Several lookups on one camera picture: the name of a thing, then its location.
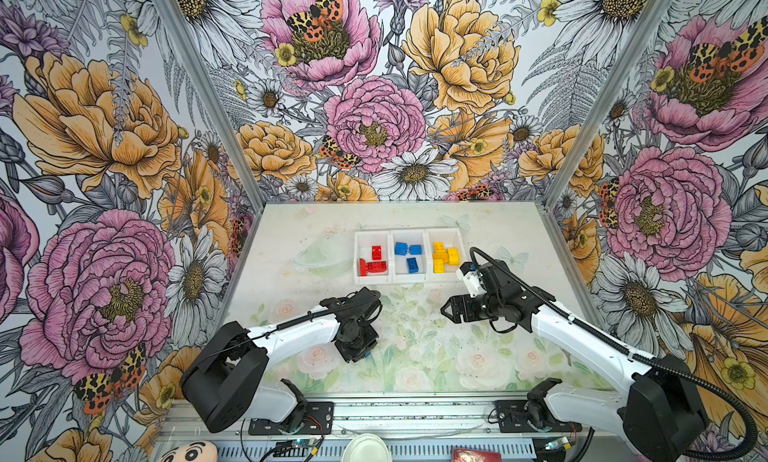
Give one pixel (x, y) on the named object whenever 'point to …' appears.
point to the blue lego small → (415, 249)
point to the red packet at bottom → (471, 455)
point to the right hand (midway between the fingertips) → (455, 318)
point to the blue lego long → (413, 266)
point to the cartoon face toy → (195, 451)
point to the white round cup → (366, 447)
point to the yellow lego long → (439, 250)
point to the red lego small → (376, 253)
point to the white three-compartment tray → (408, 255)
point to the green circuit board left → (303, 443)
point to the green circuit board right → (556, 444)
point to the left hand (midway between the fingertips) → (369, 357)
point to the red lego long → (376, 266)
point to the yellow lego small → (438, 265)
